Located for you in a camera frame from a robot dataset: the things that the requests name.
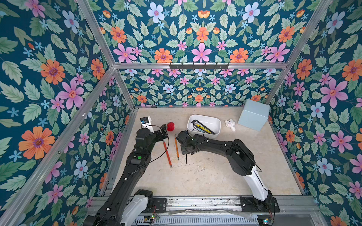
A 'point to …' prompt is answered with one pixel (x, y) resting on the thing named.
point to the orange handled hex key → (177, 149)
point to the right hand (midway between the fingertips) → (186, 149)
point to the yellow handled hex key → (203, 128)
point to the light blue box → (254, 115)
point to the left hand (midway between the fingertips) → (159, 125)
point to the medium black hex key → (197, 128)
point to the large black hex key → (204, 126)
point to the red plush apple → (170, 126)
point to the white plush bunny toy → (230, 124)
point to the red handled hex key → (168, 154)
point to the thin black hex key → (186, 157)
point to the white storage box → (213, 123)
